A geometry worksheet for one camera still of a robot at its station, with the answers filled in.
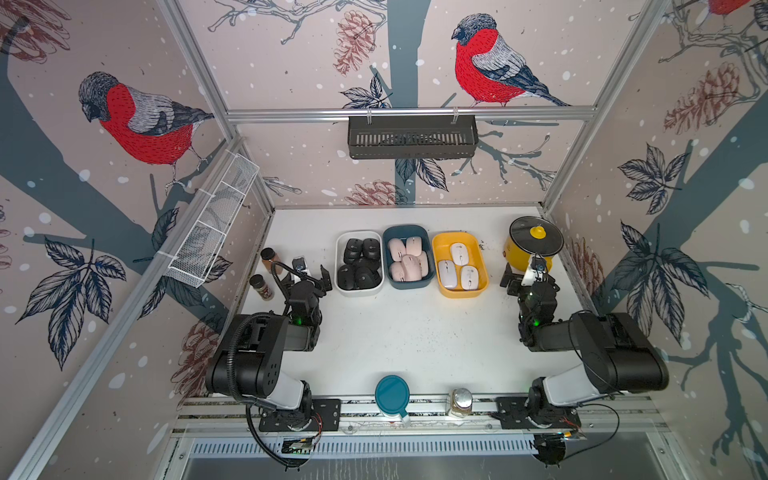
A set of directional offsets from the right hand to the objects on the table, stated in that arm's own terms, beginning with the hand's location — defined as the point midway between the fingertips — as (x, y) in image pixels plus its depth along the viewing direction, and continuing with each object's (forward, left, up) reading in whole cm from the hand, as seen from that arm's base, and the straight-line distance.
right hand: (526, 263), depth 91 cm
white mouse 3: (+9, +18, -8) cm, 22 cm away
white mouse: (0, +23, -8) cm, 24 cm away
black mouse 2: (+7, +56, -4) cm, 56 cm away
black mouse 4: (-4, +57, -5) cm, 57 cm away
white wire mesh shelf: (-8, +98, +9) cm, 99 cm away
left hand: (-3, +67, +1) cm, 67 cm away
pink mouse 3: (+9, +41, -7) cm, 42 cm away
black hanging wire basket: (+40, +36, +19) cm, 57 cm away
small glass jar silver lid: (-39, +24, 0) cm, 46 cm away
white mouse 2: (-1, +16, -9) cm, 18 cm away
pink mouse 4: (+11, +34, -6) cm, 37 cm away
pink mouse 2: (0, +40, -7) cm, 41 cm away
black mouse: (-5, +50, -4) cm, 50 cm away
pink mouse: (+5, +31, -8) cm, 32 cm away
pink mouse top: (+1, +35, -5) cm, 36 cm away
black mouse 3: (+8, +49, -4) cm, 50 cm away
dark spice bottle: (-10, +82, 0) cm, 82 cm away
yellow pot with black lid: (+9, -3, +2) cm, 10 cm away
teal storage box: (+16, +39, -5) cm, 42 cm away
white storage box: (+3, +60, -5) cm, 60 cm away
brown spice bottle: (+1, +82, -1) cm, 82 cm away
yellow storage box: (+13, +24, -8) cm, 29 cm away
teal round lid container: (-37, +40, -4) cm, 55 cm away
